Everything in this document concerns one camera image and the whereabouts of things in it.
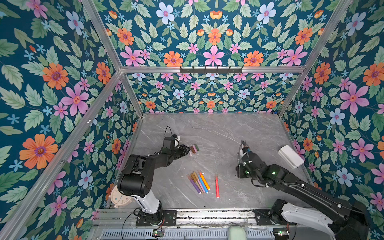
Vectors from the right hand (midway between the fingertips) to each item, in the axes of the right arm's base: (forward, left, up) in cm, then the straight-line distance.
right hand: (234, 168), depth 78 cm
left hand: (+18, +25, -4) cm, 31 cm away
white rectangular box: (+12, -39, -10) cm, 42 cm away
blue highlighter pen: (-4, +17, -11) cm, 21 cm away
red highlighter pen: (-6, +9, -11) cm, 15 cm away
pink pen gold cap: (-3, +19, -11) cm, 22 cm away
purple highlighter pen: (-2, +23, -12) cm, 26 cm away
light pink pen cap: (+16, +25, -10) cm, 31 cm away
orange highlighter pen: (-1, +16, -11) cm, 20 cm away
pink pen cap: (+19, +22, -10) cm, 31 cm away
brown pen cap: (+18, +23, -11) cm, 32 cm away
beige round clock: (-12, +61, -9) cm, 63 cm away
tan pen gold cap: (-4, +20, -11) cm, 23 cm away
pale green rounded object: (-27, +1, -10) cm, 29 cm away
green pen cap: (+21, +21, -11) cm, 32 cm away
